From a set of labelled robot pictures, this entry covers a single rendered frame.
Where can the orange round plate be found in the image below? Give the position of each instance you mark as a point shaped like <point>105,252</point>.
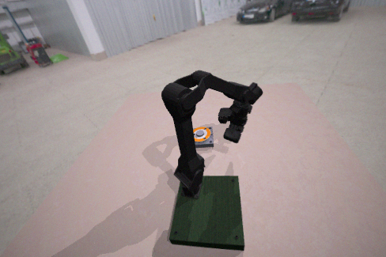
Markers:
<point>206,134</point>

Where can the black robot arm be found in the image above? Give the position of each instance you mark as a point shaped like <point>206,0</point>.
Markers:
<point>181,101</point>

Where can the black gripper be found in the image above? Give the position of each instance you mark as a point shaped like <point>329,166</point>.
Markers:
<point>234,132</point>

